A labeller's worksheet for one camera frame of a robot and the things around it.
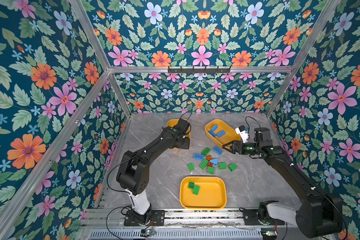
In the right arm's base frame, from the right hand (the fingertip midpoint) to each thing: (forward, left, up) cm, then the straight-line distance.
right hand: (227, 146), depth 78 cm
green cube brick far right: (-4, -6, -18) cm, 19 cm away
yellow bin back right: (+20, -9, -17) cm, 28 cm away
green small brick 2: (-2, +20, -20) cm, 28 cm away
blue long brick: (+26, +2, -16) cm, 31 cm away
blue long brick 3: (+4, +15, -18) cm, 23 cm away
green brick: (-16, +17, -20) cm, 31 cm away
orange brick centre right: (+3, +8, -17) cm, 19 cm away
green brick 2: (-5, +8, -18) cm, 20 cm away
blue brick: (+21, +5, -16) cm, 27 cm away
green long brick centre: (-2, +12, -18) cm, 21 cm away
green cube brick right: (-2, +1, -18) cm, 19 cm away
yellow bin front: (-19, +8, -19) cm, 28 cm away
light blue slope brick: (0, +5, -17) cm, 18 cm away
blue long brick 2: (+21, -2, -17) cm, 27 cm away
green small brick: (-15, +20, -17) cm, 30 cm away
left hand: (+7, +23, -6) cm, 25 cm away
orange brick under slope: (-2, +8, -18) cm, 20 cm away
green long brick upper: (+8, +10, -19) cm, 23 cm away
